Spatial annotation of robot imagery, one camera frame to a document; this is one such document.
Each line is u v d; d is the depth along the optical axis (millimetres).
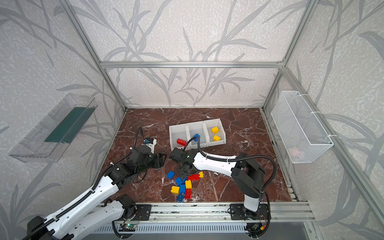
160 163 690
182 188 791
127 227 710
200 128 1058
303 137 608
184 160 609
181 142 989
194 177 830
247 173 455
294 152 725
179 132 1039
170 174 853
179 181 840
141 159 576
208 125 1042
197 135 1010
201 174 848
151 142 689
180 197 775
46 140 630
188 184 807
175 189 790
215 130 1039
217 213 752
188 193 788
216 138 992
